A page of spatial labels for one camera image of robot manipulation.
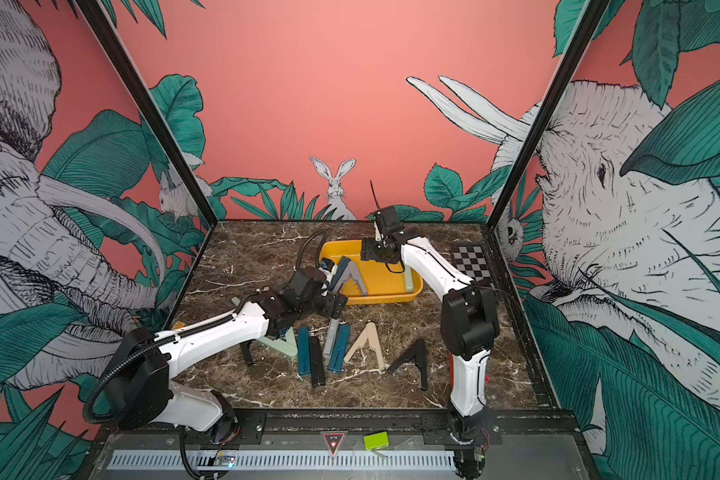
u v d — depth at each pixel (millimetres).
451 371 623
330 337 879
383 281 1010
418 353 867
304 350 859
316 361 832
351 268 1035
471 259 1064
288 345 874
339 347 859
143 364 417
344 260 1067
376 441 712
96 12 691
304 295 636
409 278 1010
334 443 715
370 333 889
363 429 750
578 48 746
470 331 507
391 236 685
